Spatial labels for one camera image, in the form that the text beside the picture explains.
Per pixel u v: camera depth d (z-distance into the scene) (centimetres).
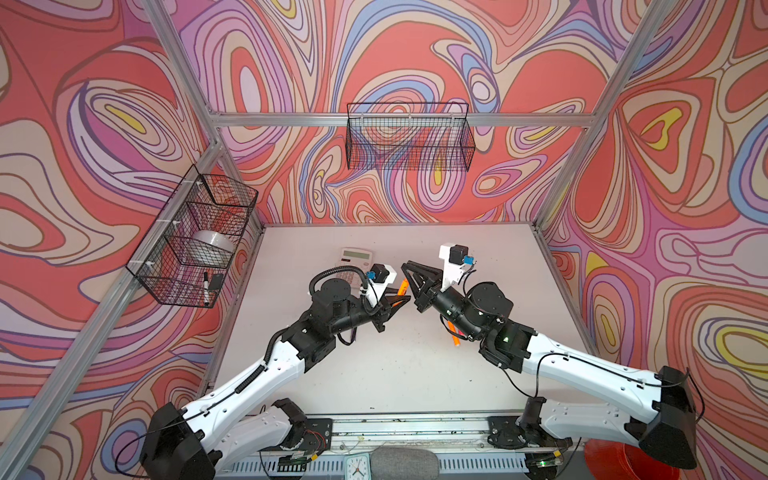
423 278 58
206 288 72
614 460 66
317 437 72
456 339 57
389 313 66
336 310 57
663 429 38
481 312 48
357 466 68
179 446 38
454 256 55
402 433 75
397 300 66
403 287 64
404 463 67
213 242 72
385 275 58
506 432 73
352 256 106
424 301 56
